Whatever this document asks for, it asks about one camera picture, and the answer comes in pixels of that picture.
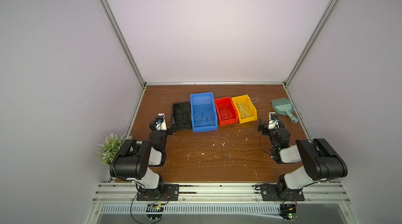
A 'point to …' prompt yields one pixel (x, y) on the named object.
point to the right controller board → (288, 211)
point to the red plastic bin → (227, 101)
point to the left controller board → (154, 212)
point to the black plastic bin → (181, 116)
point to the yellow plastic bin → (253, 115)
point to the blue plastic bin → (200, 101)
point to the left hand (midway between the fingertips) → (166, 116)
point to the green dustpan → (283, 106)
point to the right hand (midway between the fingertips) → (270, 116)
